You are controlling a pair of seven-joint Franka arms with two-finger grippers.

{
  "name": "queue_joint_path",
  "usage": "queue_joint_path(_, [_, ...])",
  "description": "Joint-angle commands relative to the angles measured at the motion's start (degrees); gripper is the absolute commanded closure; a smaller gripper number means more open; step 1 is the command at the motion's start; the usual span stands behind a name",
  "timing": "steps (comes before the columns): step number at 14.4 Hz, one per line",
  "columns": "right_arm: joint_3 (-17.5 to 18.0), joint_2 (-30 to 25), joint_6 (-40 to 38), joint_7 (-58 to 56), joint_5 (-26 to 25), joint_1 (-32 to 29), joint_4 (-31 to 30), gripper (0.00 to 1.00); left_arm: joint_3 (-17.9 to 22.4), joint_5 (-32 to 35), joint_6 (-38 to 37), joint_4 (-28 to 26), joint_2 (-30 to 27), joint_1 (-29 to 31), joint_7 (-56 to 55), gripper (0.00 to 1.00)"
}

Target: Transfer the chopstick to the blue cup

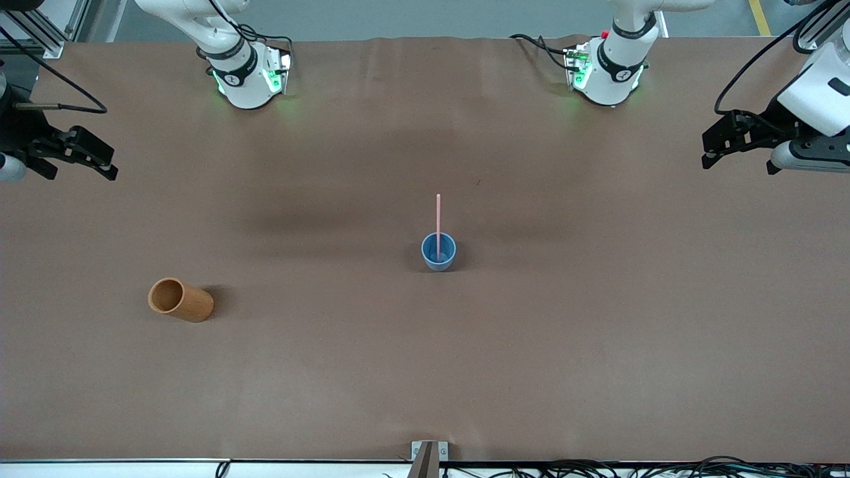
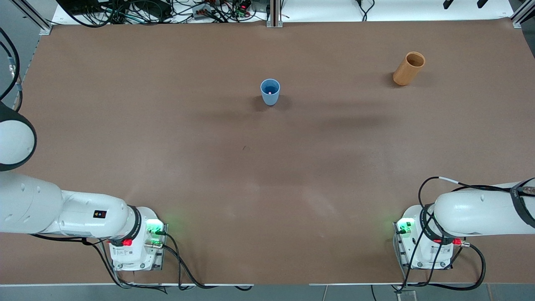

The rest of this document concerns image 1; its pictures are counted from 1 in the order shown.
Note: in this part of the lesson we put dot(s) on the pink chopstick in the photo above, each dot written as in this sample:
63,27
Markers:
438,219

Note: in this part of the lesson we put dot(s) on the brown wooden cup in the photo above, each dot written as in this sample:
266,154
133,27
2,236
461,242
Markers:
189,305

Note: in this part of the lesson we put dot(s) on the blue cup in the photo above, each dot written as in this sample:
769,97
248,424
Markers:
439,260

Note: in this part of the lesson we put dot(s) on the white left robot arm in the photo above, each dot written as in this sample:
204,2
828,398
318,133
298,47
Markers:
617,63

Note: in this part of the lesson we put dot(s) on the aluminium frame profile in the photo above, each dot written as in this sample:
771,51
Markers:
46,36

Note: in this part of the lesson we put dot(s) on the green lit base connector board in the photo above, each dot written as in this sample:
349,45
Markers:
576,66
279,70

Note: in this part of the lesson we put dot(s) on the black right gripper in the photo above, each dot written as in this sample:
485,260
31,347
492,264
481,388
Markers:
21,133

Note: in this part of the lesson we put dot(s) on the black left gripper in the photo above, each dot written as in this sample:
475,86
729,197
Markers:
774,124

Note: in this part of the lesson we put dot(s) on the grey metal bracket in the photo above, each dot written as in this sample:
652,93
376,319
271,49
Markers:
416,450

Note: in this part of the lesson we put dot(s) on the yellow floor tape line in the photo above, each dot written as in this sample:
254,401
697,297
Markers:
759,16

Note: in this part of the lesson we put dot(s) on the brown table cover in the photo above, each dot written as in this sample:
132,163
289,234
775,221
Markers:
425,365

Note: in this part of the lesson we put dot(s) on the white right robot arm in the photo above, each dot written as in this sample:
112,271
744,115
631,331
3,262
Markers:
242,79

